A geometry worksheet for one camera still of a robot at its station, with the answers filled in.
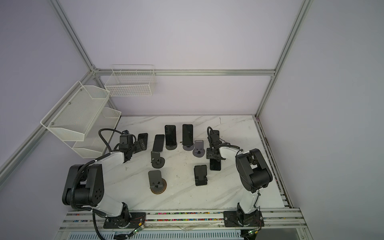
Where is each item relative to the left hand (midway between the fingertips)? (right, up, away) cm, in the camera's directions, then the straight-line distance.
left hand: (135, 146), depth 95 cm
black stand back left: (+22, -1, +10) cm, 24 cm away
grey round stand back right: (+41, -3, +1) cm, 41 cm away
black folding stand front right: (+42, -15, -13) cm, 46 cm away
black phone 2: (+12, +1, +11) cm, 16 cm away
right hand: (+51, -6, +3) cm, 52 cm away
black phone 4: (+34, +7, +3) cm, 35 cm away
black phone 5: (+52, +8, -8) cm, 53 cm away
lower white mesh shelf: (-6, +7, -27) cm, 28 cm away
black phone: (0, +3, +15) cm, 16 cm away
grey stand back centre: (+34, -2, +7) cm, 35 cm away
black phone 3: (+23, +6, +1) cm, 24 cm away
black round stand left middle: (+15, -9, -4) cm, 18 cm away
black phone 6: (+52, -12, -1) cm, 53 cm away
